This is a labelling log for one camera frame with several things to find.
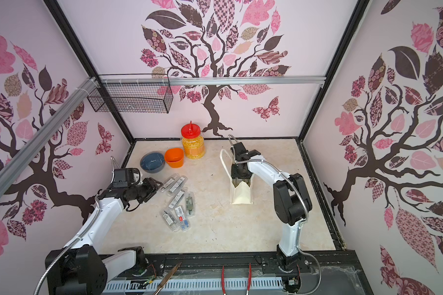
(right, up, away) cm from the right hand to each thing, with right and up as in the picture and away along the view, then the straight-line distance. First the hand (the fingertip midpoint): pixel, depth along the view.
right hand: (238, 173), depth 94 cm
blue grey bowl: (-50, +6, +12) cm, 52 cm away
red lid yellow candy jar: (-25, +17, +8) cm, 31 cm away
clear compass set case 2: (-33, -7, +3) cm, 34 cm away
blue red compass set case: (-27, -22, -8) cm, 36 cm away
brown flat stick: (-29, -39, -23) cm, 54 cm away
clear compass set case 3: (-1, -3, -10) cm, 11 cm away
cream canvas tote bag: (+2, -10, -4) cm, 11 cm away
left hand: (-37, -7, -10) cm, 39 cm away
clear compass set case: (-38, -6, +3) cm, 39 cm away
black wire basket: (-56, +42, +1) cm, 70 cm away
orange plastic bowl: (-38, +8, +16) cm, 43 cm away
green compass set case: (-25, -15, -4) cm, 29 cm away
